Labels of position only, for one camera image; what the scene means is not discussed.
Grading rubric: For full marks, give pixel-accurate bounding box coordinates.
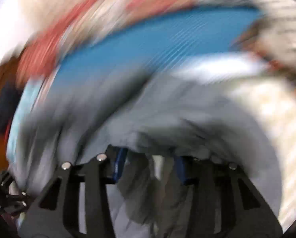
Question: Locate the red patchwork quilt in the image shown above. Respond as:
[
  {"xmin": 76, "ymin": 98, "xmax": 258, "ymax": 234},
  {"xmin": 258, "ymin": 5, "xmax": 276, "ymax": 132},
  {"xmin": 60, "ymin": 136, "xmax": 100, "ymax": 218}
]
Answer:
[{"xmin": 16, "ymin": 0, "xmax": 197, "ymax": 84}]

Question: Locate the white patterned blanket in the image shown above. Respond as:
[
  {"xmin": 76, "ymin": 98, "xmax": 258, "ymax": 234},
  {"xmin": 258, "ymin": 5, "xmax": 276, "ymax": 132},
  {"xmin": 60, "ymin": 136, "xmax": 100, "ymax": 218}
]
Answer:
[{"xmin": 198, "ymin": 0, "xmax": 296, "ymax": 73}]

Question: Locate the blue mat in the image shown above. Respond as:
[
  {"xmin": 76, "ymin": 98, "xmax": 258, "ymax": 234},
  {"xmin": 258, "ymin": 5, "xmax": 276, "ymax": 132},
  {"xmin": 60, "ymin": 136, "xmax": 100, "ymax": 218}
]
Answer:
[{"xmin": 52, "ymin": 7, "xmax": 267, "ymax": 89}]

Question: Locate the beige chevron bedsheet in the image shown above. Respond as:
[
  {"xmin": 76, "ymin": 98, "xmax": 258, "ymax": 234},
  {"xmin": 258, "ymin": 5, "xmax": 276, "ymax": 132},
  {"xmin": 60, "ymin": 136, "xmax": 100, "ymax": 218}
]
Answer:
[{"xmin": 228, "ymin": 77, "xmax": 296, "ymax": 231}]

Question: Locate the dark navy folded cloth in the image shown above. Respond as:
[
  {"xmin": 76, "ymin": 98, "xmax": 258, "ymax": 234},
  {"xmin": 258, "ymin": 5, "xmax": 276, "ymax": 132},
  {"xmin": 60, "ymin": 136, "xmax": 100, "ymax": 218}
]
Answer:
[{"xmin": 0, "ymin": 82, "xmax": 22, "ymax": 135}]

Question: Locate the teal patterned pillow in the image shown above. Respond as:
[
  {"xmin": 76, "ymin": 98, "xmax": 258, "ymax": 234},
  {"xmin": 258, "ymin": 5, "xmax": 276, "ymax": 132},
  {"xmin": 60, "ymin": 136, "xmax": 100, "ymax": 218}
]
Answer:
[{"xmin": 6, "ymin": 79, "xmax": 44, "ymax": 164}]

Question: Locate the grey puffer jacket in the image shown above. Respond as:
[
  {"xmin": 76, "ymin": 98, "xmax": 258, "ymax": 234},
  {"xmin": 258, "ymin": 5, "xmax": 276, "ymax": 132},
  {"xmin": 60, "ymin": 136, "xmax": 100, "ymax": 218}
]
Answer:
[{"xmin": 14, "ymin": 67, "xmax": 282, "ymax": 237}]

